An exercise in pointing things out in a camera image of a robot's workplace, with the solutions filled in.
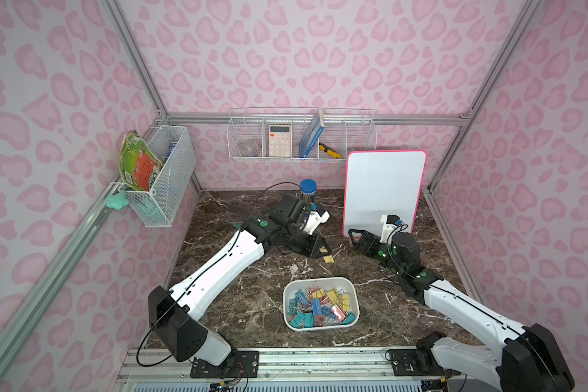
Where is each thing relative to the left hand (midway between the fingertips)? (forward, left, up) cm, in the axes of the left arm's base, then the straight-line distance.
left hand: (326, 246), depth 71 cm
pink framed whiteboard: (+27, -21, -1) cm, 34 cm away
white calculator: (+44, +16, +5) cm, 47 cm away
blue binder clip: (-11, +2, -19) cm, 23 cm away
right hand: (+8, -10, -6) cm, 14 cm away
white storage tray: (-9, -5, -22) cm, 24 cm away
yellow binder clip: (-3, -1, -2) cm, 4 cm away
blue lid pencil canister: (+29, +5, -6) cm, 30 cm away
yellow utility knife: (+44, -2, +1) cm, 44 cm away
